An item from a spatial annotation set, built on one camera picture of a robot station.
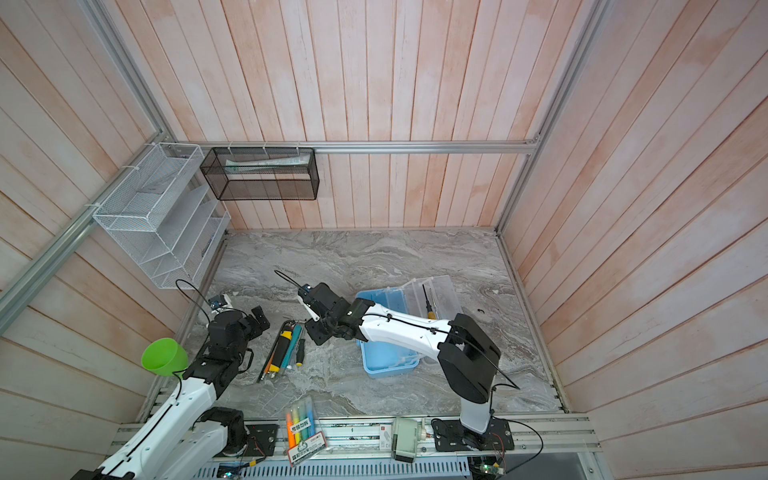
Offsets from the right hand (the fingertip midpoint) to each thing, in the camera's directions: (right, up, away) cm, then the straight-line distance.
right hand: (313, 326), depth 82 cm
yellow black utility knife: (-11, -8, +6) cm, 15 cm away
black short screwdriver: (-5, -9, +5) cm, 11 cm away
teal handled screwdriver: (-7, -4, +11) cm, 13 cm away
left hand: (-19, +2, +2) cm, 19 cm away
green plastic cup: (-35, -5, -9) cm, 37 cm away
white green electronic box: (+24, -24, -12) cm, 36 cm away
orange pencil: (-14, -12, +3) cm, 18 cm away
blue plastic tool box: (+34, +7, +6) cm, 35 cm away
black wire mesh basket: (-18, +45, +9) cm, 49 cm away
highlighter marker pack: (0, -26, -10) cm, 28 cm away
